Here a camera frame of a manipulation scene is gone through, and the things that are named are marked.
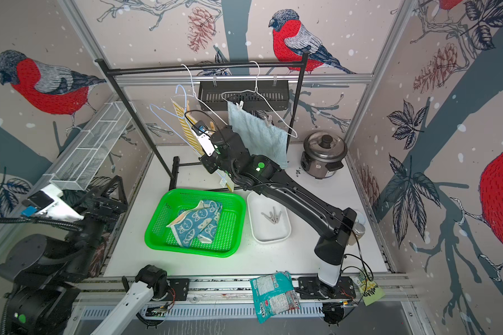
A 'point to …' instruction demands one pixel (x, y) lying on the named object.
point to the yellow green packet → (369, 289)
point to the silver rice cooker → (324, 153)
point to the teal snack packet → (274, 294)
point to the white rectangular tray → (263, 230)
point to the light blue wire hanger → (176, 116)
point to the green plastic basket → (228, 236)
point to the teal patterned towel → (201, 222)
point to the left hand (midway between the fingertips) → (112, 178)
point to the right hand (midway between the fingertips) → (205, 142)
